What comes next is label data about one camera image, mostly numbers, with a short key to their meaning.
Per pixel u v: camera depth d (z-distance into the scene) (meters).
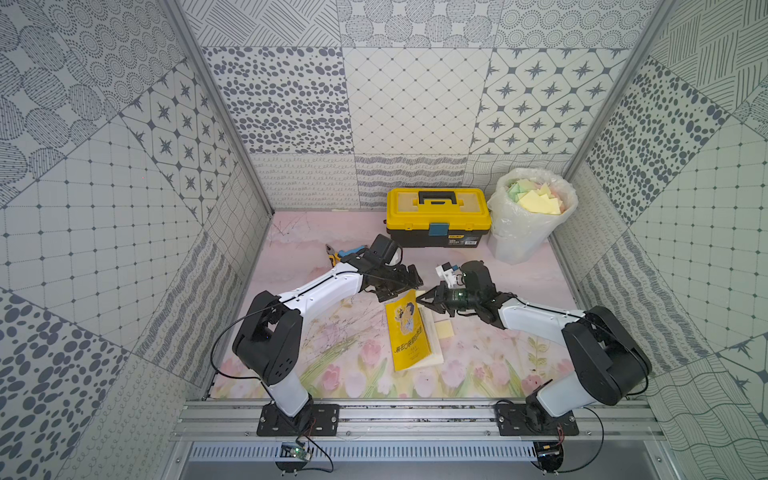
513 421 0.73
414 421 0.76
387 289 0.75
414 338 0.82
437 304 0.77
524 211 0.83
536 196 0.87
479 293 0.70
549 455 0.72
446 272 0.84
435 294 0.82
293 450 0.70
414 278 0.78
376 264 0.68
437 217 0.96
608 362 0.44
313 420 0.73
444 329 0.88
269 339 0.45
